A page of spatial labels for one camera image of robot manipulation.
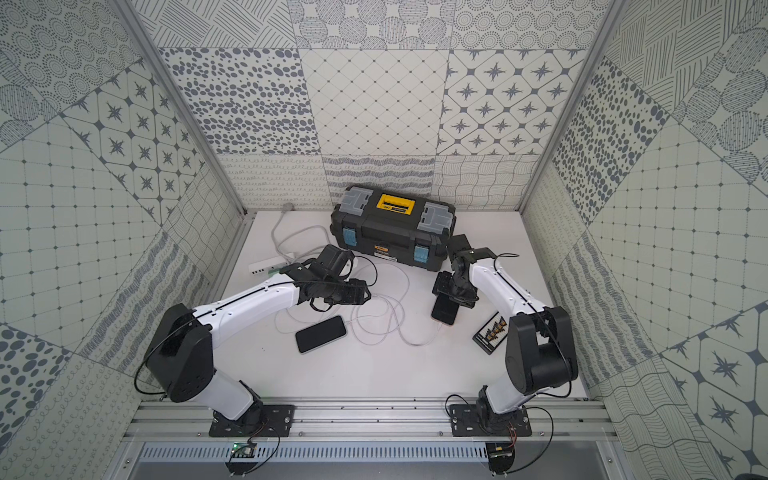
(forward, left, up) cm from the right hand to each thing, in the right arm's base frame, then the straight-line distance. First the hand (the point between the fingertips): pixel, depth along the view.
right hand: (449, 298), depth 87 cm
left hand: (+1, +27, +3) cm, 27 cm away
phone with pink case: (-3, +1, -1) cm, 3 cm away
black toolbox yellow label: (+22, +17, +9) cm, 29 cm away
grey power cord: (+45, +62, -6) cm, 77 cm away
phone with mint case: (-8, +39, -8) cm, 41 cm away
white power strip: (+14, +60, -4) cm, 62 cm away
